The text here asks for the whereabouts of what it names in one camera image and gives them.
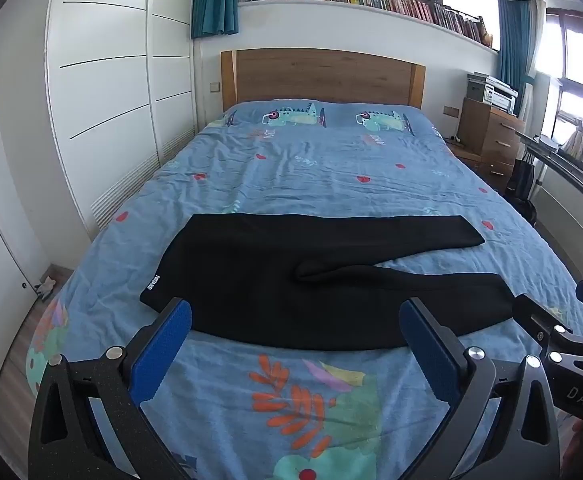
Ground black pants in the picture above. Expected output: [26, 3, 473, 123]
[140, 213, 517, 352]

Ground white wardrobe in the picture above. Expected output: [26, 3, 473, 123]
[46, 0, 197, 241]

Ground white printer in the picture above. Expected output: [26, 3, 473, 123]
[466, 72, 519, 112]

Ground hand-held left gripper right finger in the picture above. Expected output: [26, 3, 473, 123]
[399, 298, 562, 480]

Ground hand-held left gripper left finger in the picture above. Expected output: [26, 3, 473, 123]
[28, 298, 193, 480]

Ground blue printed bed blanket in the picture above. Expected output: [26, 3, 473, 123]
[25, 100, 583, 480]

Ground white closet door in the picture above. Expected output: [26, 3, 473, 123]
[0, 20, 91, 411]

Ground wooden headboard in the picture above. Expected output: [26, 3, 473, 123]
[220, 49, 426, 113]

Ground dark desk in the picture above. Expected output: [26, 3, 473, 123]
[516, 130, 583, 211]

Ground small plush toy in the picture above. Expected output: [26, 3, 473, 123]
[34, 276, 58, 302]

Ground black bag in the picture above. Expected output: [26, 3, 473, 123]
[507, 157, 538, 202]

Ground wooden dresser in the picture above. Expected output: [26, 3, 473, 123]
[446, 97, 527, 193]

